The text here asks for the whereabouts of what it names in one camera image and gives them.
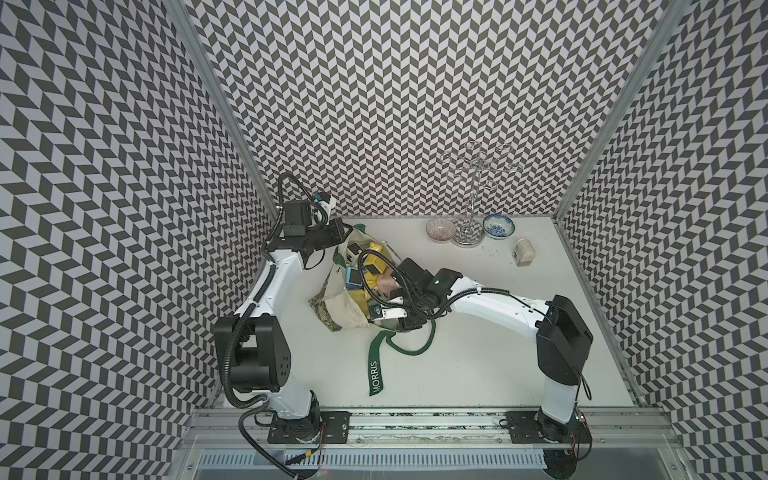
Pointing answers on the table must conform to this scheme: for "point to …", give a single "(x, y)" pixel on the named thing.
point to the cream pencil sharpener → (523, 252)
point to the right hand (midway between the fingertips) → (400, 311)
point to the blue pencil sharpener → (353, 278)
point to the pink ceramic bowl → (440, 230)
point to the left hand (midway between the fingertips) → (351, 227)
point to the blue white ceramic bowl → (498, 226)
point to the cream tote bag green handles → (349, 309)
